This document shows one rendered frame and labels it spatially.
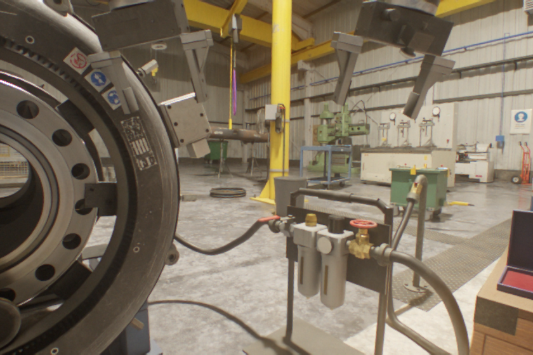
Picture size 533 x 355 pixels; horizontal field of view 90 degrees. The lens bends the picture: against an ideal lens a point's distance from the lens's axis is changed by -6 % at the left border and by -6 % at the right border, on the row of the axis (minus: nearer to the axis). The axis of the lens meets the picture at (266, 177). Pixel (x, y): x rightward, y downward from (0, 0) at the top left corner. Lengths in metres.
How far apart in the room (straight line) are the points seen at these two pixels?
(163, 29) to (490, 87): 10.88
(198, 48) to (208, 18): 12.86
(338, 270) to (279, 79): 3.48
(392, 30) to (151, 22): 0.34
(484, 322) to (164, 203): 0.61
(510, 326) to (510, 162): 10.24
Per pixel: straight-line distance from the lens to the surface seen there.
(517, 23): 11.46
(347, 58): 0.48
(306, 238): 0.91
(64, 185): 0.70
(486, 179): 9.45
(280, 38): 4.30
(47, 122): 0.70
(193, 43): 0.47
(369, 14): 0.47
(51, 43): 0.60
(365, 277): 0.92
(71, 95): 0.65
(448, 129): 6.59
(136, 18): 0.49
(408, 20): 0.49
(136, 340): 1.14
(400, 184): 3.44
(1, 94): 0.71
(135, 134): 0.60
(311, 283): 0.96
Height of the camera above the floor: 0.69
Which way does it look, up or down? 5 degrees down
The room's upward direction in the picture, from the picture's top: 1 degrees clockwise
